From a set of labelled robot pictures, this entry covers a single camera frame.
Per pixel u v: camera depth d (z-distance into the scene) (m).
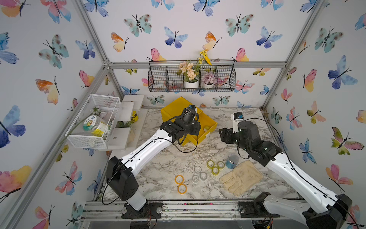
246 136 0.54
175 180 0.84
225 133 0.65
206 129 0.86
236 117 0.62
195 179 0.84
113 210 0.75
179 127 0.56
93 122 0.63
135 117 1.06
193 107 0.70
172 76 0.98
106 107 0.80
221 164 0.89
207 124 0.91
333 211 0.37
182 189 0.81
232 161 0.83
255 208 0.65
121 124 0.95
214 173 0.86
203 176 0.85
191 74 0.82
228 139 0.64
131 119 0.86
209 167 0.89
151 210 0.74
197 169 0.88
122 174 0.41
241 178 0.84
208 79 0.88
